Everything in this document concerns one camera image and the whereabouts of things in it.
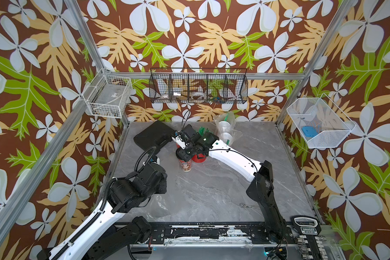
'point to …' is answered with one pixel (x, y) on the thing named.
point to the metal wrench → (242, 205)
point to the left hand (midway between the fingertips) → (165, 179)
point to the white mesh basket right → (320, 123)
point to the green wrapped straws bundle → (201, 130)
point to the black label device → (306, 225)
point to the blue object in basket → (309, 131)
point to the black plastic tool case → (156, 135)
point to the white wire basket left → (107, 95)
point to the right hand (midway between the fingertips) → (181, 151)
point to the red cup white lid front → (227, 138)
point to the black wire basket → (198, 85)
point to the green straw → (226, 117)
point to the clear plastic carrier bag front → (236, 133)
